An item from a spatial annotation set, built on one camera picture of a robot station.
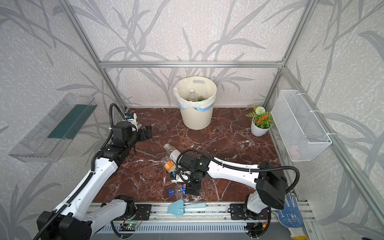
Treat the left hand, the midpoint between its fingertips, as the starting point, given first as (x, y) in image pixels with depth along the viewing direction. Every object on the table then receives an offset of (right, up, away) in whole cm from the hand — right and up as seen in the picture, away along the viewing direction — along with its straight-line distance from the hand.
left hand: (145, 122), depth 78 cm
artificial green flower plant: (+67, +2, +13) cm, 68 cm away
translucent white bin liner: (+31, +25, +25) cm, 47 cm away
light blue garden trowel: (+18, -43, -5) cm, 47 cm away
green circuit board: (-5, -50, -7) cm, 51 cm away
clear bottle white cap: (+24, +18, +27) cm, 40 cm away
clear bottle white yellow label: (+12, -18, +11) cm, 24 cm away
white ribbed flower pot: (+67, -6, +20) cm, 70 cm away
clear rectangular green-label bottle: (+29, +17, +29) cm, 45 cm away
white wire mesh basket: (+73, -4, -16) cm, 75 cm away
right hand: (+24, -29, -1) cm, 38 cm away
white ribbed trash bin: (+26, +1, +20) cm, 33 cm away
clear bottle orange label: (+12, -25, +6) cm, 29 cm away
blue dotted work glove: (+74, -46, -6) cm, 87 cm away
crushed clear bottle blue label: (+19, -35, -2) cm, 40 cm away
